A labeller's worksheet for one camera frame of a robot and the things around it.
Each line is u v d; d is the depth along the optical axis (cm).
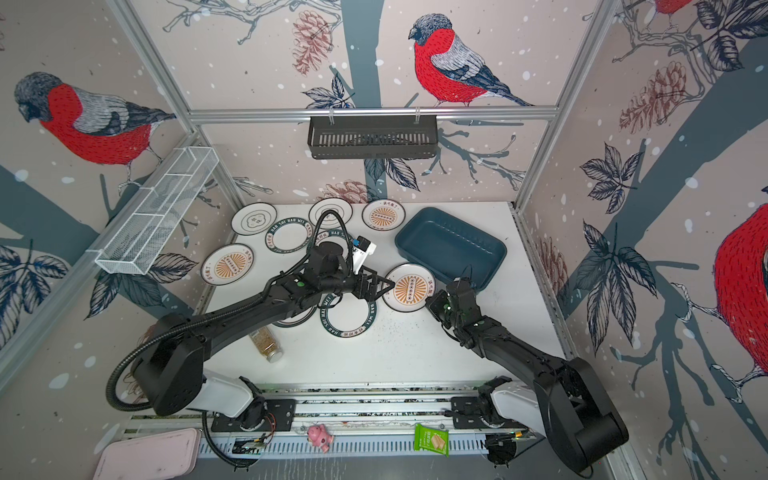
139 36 75
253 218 118
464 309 67
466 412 73
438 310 77
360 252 72
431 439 69
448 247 113
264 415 72
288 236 112
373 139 106
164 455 67
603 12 72
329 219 118
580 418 40
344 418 75
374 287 70
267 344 81
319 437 69
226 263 104
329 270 64
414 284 93
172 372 42
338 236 110
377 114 93
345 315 90
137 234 76
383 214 118
